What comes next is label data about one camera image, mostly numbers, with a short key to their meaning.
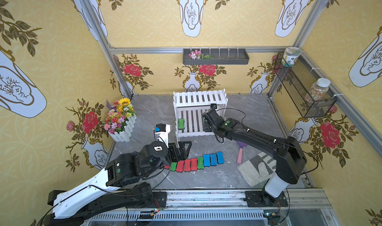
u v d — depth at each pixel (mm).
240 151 896
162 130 532
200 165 840
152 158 414
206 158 861
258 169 835
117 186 414
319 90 651
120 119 854
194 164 844
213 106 747
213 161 853
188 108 946
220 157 898
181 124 865
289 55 854
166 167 842
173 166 834
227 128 589
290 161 439
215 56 912
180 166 836
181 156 529
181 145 524
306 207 740
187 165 838
